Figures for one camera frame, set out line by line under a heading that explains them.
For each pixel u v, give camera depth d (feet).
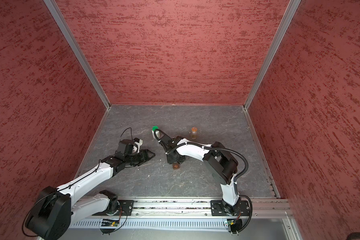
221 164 1.60
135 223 2.32
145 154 2.49
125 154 2.19
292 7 2.33
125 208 2.42
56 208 1.31
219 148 1.72
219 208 2.43
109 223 2.36
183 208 2.49
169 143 2.34
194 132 3.18
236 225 2.33
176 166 2.87
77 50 2.86
